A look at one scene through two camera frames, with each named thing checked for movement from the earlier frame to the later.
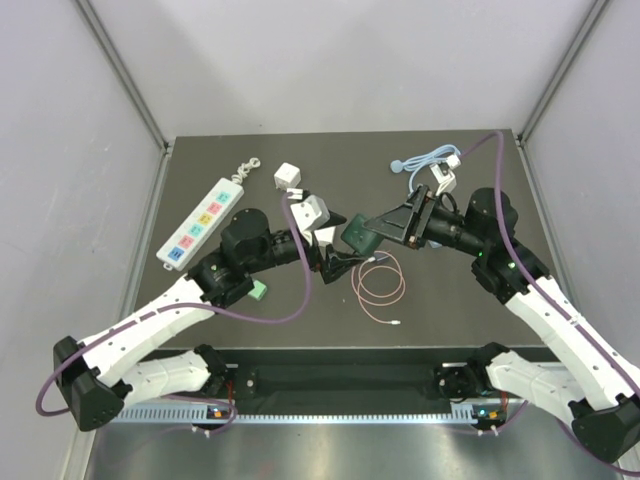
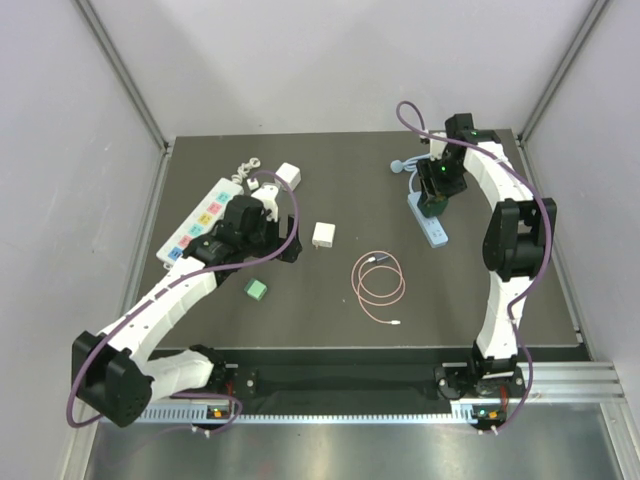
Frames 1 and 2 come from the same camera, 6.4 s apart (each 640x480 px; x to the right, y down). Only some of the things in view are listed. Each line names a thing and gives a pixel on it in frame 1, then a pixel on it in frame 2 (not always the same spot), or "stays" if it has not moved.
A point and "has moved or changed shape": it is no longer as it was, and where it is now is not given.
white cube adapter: (287, 176) stays
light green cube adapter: (259, 290) stays
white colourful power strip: (181, 246) stays
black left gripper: (335, 263) → (273, 226)
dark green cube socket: (360, 238) has moved or changed shape
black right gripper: (393, 223) → (427, 171)
